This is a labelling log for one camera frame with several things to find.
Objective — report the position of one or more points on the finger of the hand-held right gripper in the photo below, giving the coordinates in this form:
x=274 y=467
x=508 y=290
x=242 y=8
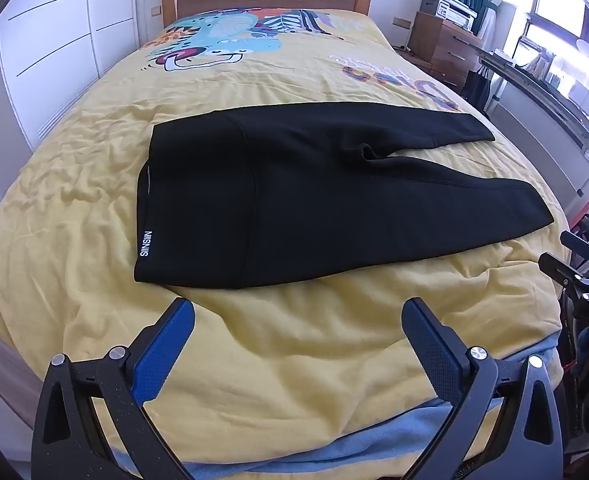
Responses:
x=559 y=270
x=582 y=246

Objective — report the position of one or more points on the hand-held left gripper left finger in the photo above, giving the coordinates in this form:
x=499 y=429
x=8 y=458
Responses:
x=167 y=340

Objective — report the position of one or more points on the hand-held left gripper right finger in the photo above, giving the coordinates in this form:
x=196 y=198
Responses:
x=427 y=340

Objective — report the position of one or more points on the black pants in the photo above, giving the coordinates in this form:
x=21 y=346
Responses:
x=299 y=200

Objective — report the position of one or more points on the light blue bed sheet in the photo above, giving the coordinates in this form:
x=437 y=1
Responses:
x=374 y=452

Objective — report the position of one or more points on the yellow printed duvet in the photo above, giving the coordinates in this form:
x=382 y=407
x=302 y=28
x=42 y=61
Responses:
x=99 y=210

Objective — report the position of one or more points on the black bag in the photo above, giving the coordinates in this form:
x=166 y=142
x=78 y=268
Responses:
x=477 y=87

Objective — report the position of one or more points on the round white lamp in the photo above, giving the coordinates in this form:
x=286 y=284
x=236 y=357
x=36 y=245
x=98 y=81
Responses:
x=585 y=48

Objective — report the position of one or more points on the wooden dresser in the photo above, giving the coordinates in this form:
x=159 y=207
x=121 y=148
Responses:
x=444 y=47

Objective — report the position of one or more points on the white printer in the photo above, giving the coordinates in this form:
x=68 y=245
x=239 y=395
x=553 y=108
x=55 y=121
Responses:
x=447 y=7

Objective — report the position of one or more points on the white wardrobe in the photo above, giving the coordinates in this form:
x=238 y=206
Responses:
x=64 y=35

